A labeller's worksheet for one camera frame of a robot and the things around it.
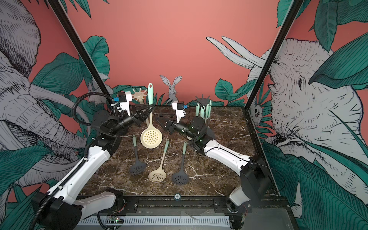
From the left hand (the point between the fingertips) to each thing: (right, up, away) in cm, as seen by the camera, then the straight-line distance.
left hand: (154, 105), depth 59 cm
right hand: (0, -5, +4) cm, 6 cm away
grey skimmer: (-17, -35, +27) cm, 47 cm away
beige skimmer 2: (-3, -39, +25) cm, 46 cm away
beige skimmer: (-4, -14, +9) cm, 17 cm away
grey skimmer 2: (+10, -41, +24) cm, 48 cm away
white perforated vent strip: (0, -57, +11) cm, 58 cm away
